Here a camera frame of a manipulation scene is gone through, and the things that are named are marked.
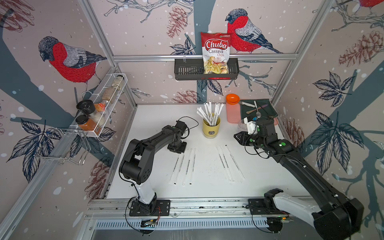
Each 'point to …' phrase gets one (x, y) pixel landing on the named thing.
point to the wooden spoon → (248, 112)
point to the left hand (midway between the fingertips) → (182, 148)
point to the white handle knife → (248, 104)
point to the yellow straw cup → (211, 132)
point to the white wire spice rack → (104, 99)
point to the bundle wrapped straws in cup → (210, 118)
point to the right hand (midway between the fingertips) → (235, 134)
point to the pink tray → (233, 114)
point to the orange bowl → (232, 99)
